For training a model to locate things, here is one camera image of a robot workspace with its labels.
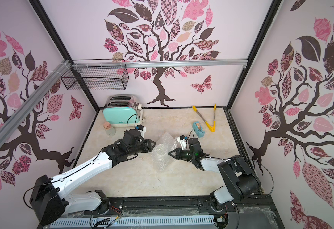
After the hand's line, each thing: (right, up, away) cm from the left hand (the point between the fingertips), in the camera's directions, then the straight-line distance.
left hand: (153, 147), depth 79 cm
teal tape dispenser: (+30, +9, +22) cm, 38 cm away
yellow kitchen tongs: (+41, +9, +26) cm, 49 cm away
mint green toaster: (-24, +22, +20) cm, 38 cm away
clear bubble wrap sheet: (+4, -7, +2) cm, 9 cm away
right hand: (+9, -5, +6) cm, 12 cm away
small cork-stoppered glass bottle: (-33, +8, +19) cm, 39 cm away
